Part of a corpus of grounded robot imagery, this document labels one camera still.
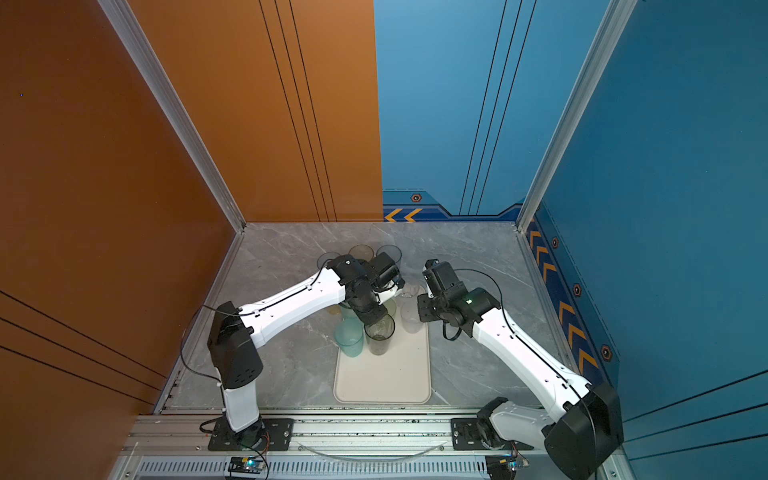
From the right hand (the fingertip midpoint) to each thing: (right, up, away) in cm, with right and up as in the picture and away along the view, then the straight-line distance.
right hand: (422, 304), depth 80 cm
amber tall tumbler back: (-18, +14, +15) cm, 27 cm away
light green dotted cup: (-8, +1, -7) cm, 11 cm away
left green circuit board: (-43, -37, -9) cm, 57 cm away
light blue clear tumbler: (-8, +14, +18) cm, 24 cm away
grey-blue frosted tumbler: (-29, +13, +15) cm, 35 cm away
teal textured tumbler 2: (-21, -11, +9) cm, 25 cm away
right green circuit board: (+19, -37, -9) cm, 42 cm away
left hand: (-13, -2, +2) cm, 13 cm away
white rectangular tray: (-6, -20, +3) cm, 21 cm away
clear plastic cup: (-2, -6, +10) cm, 12 cm away
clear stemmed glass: (-3, +5, -10) cm, 11 cm away
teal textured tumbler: (-20, -4, +2) cm, 20 cm away
